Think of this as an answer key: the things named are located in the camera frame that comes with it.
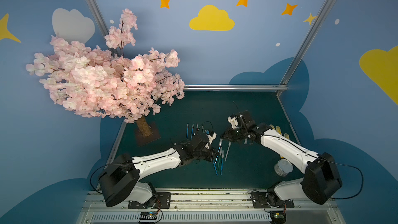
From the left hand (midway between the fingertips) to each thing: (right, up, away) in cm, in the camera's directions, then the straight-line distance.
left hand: (220, 152), depth 79 cm
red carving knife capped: (-13, +9, +22) cm, 27 cm away
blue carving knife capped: (0, +4, +2) cm, 4 cm away
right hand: (+2, +9, +4) cm, 10 cm away
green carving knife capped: (-9, +9, +22) cm, 26 cm away
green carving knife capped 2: (+1, -4, +11) cm, 12 cm away
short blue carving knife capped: (-2, -10, +5) cm, 12 cm away
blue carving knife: (-19, +8, +19) cm, 28 cm away
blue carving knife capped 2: (+2, -6, +9) cm, 11 cm away
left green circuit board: (-35, -29, -7) cm, 46 cm away
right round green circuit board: (+27, -30, -6) cm, 41 cm away
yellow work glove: (+45, +5, +19) cm, 49 cm away
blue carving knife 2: (-16, +7, +20) cm, 26 cm away
